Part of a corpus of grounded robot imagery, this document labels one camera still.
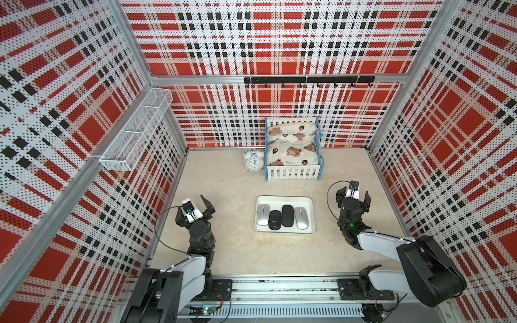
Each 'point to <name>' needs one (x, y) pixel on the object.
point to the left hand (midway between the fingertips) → (195, 200)
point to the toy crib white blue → (295, 173)
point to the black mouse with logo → (274, 220)
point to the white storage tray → (277, 202)
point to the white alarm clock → (254, 160)
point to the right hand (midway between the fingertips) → (358, 189)
